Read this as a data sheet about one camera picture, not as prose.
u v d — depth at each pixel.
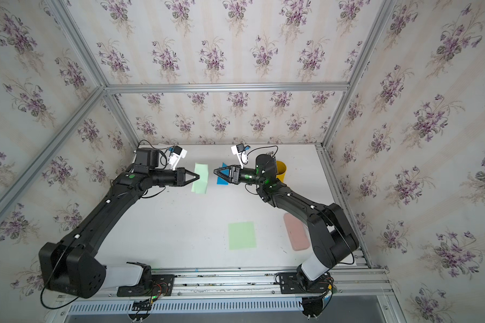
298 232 0.84
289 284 0.73
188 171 0.71
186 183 0.70
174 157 0.70
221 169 0.71
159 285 0.72
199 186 0.75
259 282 0.75
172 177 0.67
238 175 0.67
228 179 0.69
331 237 0.45
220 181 1.02
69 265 0.39
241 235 0.86
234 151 0.70
